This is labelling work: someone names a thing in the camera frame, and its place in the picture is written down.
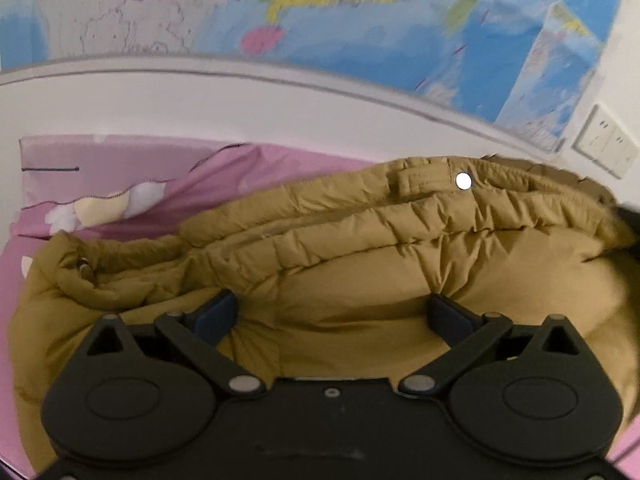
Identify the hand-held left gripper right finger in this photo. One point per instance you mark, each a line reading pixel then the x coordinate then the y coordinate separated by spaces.
pixel 451 316

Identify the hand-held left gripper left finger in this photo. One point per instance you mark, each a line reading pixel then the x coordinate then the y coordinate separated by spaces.
pixel 216 316

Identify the tan puffer jacket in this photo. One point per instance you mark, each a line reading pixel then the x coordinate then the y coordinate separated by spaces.
pixel 350 260

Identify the pink printed quilt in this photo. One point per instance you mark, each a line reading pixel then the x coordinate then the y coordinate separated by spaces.
pixel 200 180

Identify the pink bed sheet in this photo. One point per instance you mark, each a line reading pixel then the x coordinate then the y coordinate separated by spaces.
pixel 12 270

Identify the white wall socket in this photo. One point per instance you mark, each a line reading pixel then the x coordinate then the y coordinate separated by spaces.
pixel 604 141

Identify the colourful wall map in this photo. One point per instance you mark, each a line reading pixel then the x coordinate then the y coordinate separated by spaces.
pixel 350 35

